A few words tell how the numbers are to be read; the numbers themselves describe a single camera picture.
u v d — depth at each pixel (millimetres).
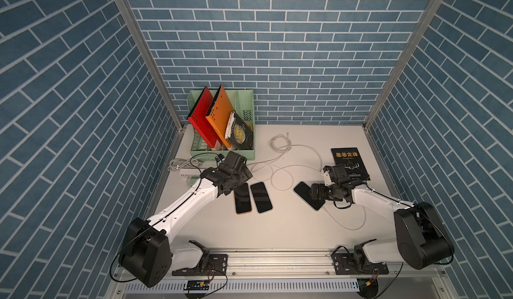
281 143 1125
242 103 1052
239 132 978
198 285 720
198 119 865
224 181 569
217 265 728
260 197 920
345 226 834
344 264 737
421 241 434
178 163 997
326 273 722
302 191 948
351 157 1050
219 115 899
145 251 392
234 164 635
